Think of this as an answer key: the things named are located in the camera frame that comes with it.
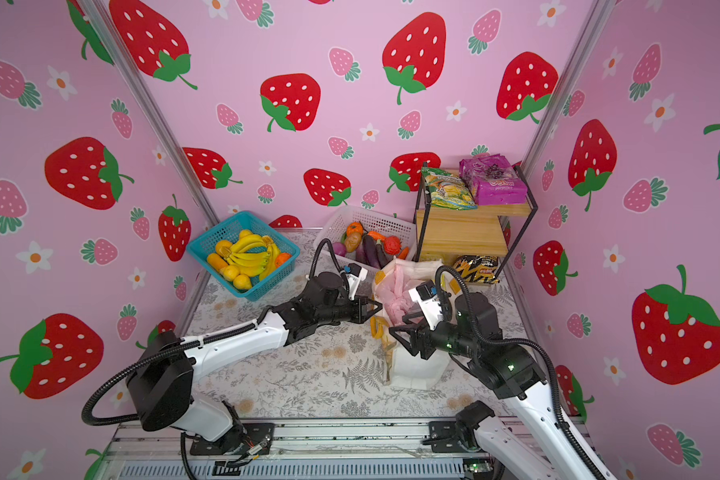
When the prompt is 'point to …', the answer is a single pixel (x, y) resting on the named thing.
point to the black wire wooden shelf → (444, 232)
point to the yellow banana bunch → (254, 255)
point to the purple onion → (339, 249)
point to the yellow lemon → (242, 282)
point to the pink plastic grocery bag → (394, 292)
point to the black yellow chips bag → (478, 268)
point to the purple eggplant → (373, 252)
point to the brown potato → (352, 241)
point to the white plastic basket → (398, 236)
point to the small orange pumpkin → (355, 229)
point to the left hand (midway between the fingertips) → (384, 306)
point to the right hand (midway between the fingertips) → (396, 324)
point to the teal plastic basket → (205, 250)
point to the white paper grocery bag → (406, 370)
